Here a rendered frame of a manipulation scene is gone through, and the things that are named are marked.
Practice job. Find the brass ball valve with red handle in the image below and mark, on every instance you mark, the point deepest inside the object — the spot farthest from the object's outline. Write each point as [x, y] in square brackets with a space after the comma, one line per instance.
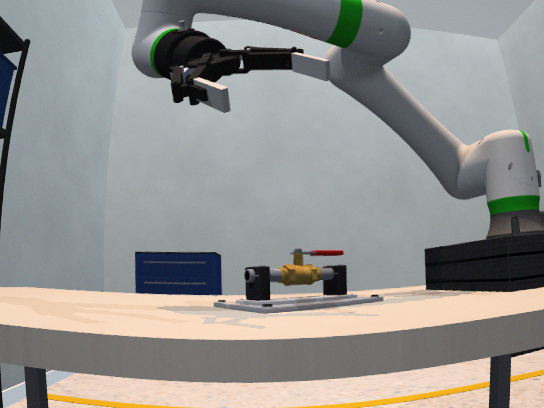
[334, 280]

